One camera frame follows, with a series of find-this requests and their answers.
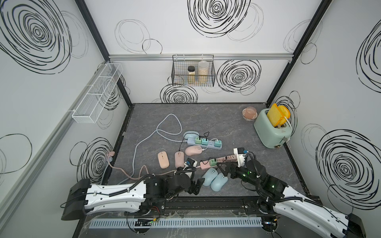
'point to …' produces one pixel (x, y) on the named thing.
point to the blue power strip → (211, 144)
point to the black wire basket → (179, 72)
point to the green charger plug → (213, 162)
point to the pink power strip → (205, 164)
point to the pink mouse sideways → (192, 150)
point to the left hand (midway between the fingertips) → (198, 177)
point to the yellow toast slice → (278, 115)
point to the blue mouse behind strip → (190, 134)
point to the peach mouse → (163, 159)
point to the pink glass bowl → (249, 113)
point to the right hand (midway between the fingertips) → (221, 166)
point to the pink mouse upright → (179, 159)
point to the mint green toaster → (271, 136)
